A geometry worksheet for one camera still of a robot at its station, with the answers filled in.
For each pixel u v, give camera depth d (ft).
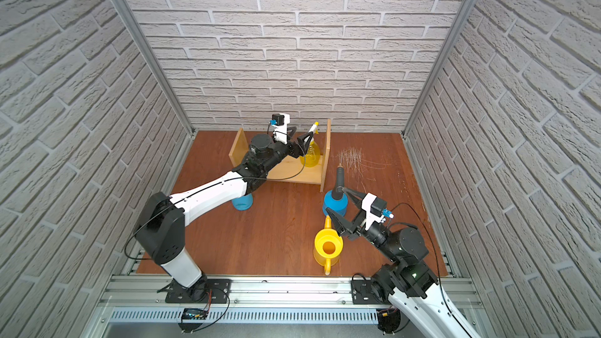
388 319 2.32
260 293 2.49
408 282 1.66
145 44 2.85
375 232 1.80
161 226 1.47
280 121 2.15
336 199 2.70
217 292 2.41
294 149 2.29
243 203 2.87
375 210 1.60
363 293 2.40
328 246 2.44
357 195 1.97
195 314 2.36
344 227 1.75
